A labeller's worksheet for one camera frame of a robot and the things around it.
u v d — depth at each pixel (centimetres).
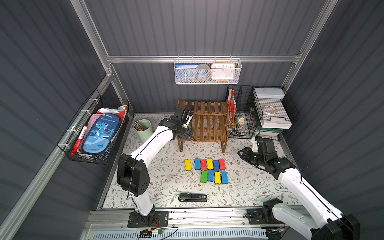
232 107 115
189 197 76
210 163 91
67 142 60
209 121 96
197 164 91
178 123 62
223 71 88
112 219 75
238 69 85
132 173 47
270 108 96
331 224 39
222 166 91
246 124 115
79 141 64
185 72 83
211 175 87
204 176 88
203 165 91
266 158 60
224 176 87
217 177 87
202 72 89
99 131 64
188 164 91
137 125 91
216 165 91
